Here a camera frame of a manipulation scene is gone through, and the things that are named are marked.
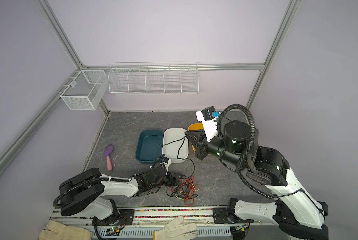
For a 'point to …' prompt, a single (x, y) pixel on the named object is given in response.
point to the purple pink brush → (108, 150)
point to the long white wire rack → (176, 78)
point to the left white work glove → (55, 230)
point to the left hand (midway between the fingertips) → (177, 178)
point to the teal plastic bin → (149, 146)
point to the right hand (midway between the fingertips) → (186, 134)
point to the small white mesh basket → (84, 91)
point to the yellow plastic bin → (195, 126)
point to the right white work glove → (174, 231)
